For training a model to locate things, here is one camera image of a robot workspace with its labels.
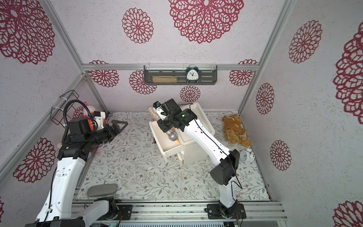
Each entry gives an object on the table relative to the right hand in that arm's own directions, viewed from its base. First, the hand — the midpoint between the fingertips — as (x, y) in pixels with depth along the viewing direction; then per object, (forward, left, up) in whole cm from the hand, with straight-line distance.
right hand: (162, 120), depth 77 cm
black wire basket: (-3, +53, +7) cm, 53 cm away
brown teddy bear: (+11, -47, -23) cm, 53 cm away
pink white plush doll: (+16, +50, -7) cm, 53 cm away
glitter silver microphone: (-7, -6, -3) cm, 10 cm away
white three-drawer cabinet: (-11, -11, -8) cm, 18 cm away
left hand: (-8, +17, +3) cm, 19 cm away
